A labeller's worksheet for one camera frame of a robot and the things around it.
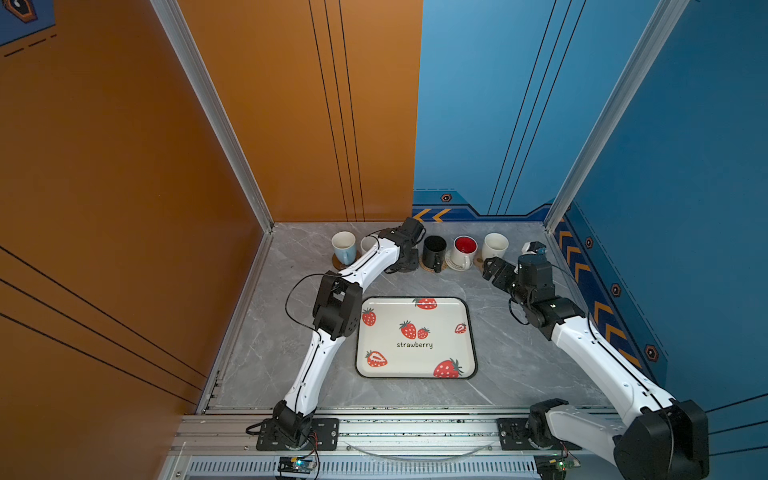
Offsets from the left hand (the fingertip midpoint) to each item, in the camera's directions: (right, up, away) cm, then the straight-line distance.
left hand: (409, 261), depth 102 cm
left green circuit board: (-29, -47, -31) cm, 64 cm away
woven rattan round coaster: (+13, -1, +4) cm, 14 cm away
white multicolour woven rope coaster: (+16, -2, +3) cm, 17 cm away
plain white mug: (+31, +6, +2) cm, 31 cm away
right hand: (+23, -1, -20) cm, 30 cm away
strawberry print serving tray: (+2, -22, -13) cm, 26 cm away
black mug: (+8, +3, -3) cm, 9 cm away
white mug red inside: (+20, +4, +3) cm, 20 cm away
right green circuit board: (+33, -48, -32) cm, 66 cm away
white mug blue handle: (-22, +5, -3) cm, 22 cm away
